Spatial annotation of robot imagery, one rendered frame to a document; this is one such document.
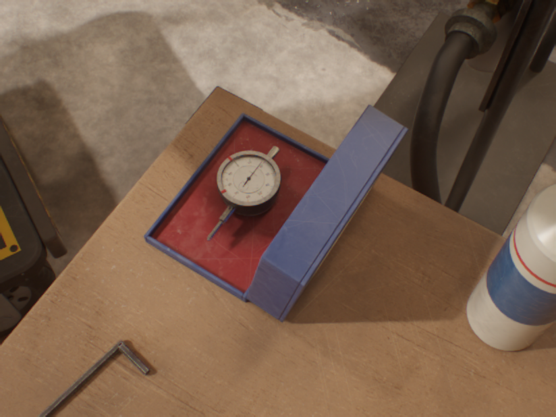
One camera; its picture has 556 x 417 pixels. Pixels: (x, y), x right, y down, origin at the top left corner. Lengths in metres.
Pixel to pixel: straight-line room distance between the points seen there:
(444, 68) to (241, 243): 0.31
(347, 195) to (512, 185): 0.75
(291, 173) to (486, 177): 0.64
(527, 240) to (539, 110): 0.89
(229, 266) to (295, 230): 0.13
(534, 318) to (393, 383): 0.13
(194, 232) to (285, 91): 0.71
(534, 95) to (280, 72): 0.46
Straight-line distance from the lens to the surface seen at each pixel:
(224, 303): 0.64
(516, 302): 0.56
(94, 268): 0.67
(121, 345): 0.63
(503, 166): 1.30
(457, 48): 0.83
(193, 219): 0.67
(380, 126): 0.59
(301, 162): 0.70
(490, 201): 1.26
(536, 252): 0.50
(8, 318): 1.10
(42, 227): 0.88
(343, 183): 0.56
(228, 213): 0.65
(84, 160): 1.30
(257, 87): 1.34
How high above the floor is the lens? 1.07
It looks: 62 degrees down
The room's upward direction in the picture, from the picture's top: straight up
